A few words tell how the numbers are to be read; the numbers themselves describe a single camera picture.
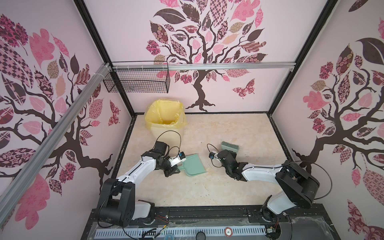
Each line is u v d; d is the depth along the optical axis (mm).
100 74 794
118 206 414
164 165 724
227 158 683
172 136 904
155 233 699
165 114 992
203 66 945
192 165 897
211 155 826
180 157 759
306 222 723
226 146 976
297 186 443
